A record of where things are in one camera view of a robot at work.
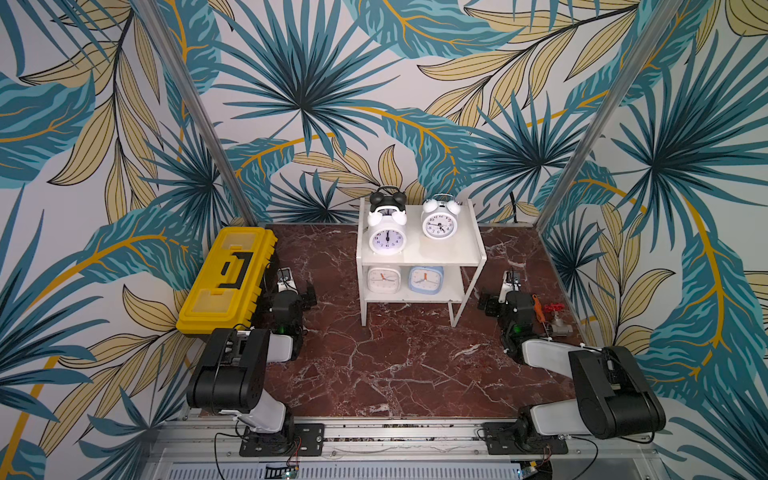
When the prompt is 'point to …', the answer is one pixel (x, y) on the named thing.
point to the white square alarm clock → (384, 280)
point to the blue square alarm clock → (426, 280)
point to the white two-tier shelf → (461, 257)
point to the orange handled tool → (538, 307)
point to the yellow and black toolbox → (226, 294)
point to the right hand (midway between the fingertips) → (502, 289)
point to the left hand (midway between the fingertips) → (291, 286)
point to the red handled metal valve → (557, 327)
